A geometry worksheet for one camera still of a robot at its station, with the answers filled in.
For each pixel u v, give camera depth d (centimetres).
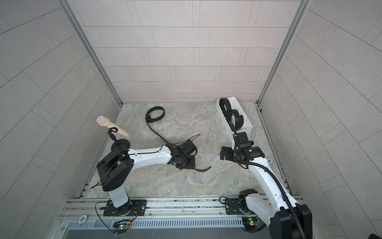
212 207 74
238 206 72
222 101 107
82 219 68
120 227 65
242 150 59
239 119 89
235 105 110
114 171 45
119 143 89
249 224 68
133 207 69
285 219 38
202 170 83
